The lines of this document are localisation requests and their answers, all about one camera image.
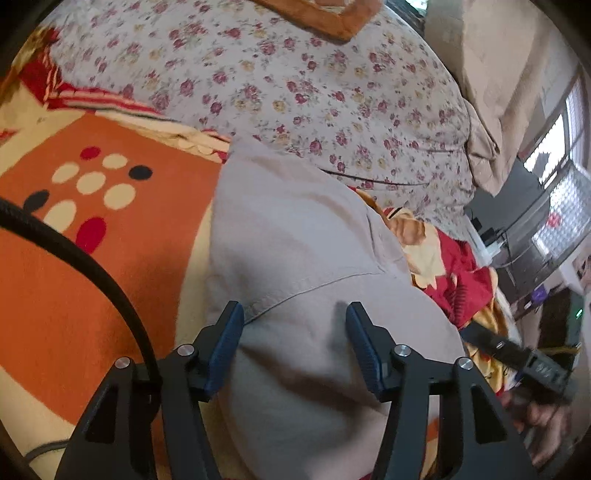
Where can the dark grey cabinet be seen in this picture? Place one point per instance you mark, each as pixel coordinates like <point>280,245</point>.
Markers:
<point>521,221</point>

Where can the red orange printed blanket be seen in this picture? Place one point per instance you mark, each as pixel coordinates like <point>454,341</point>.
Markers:
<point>69,300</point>

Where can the black box with green light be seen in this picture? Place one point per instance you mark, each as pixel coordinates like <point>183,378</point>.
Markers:
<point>559,323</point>

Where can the orange checkered cushion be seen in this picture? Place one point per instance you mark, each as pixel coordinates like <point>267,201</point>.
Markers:
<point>341,25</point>

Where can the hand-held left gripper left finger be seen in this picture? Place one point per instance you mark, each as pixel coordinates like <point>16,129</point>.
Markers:
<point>228,350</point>

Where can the beige quilted cloth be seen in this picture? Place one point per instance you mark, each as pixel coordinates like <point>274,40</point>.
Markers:
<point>498,69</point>

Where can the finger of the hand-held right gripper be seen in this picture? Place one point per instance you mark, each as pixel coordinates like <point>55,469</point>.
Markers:
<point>491,345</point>

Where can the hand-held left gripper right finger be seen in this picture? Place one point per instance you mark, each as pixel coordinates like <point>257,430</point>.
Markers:
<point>364,350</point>

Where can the white power strip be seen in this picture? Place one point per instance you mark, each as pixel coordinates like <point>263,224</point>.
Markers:
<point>492,247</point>

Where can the floral quilt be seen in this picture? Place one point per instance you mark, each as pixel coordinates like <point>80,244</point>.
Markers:
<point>277,69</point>

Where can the person's right hand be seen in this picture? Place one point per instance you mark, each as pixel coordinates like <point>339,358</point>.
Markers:
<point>540,420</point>

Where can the grey zip jacket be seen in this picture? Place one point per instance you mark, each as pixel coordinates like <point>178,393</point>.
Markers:
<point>300,258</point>

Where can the window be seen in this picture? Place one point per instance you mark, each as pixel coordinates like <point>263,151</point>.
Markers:
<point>563,207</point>

